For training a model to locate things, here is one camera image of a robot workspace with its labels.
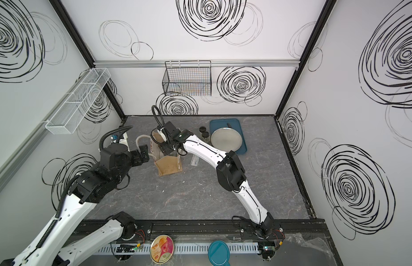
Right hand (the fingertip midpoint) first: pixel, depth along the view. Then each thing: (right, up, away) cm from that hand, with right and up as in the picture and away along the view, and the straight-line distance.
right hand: (166, 145), depth 89 cm
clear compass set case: (+15, -10, +7) cm, 19 cm away
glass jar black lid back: (+19, +9, +12) cm, 24 cm away
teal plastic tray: (+29, +13, +29) cm, 43 cm away
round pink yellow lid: (+4, -40, -22) cm, 46 cm away
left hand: (-7, +1, -20) cm, 21 cm away
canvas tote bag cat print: (0, -11, 0) cm, 11 cm away
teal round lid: (+27, -39, -27) cm, 54 cm away
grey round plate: (+34, +2, +17) cm, 38 cm away
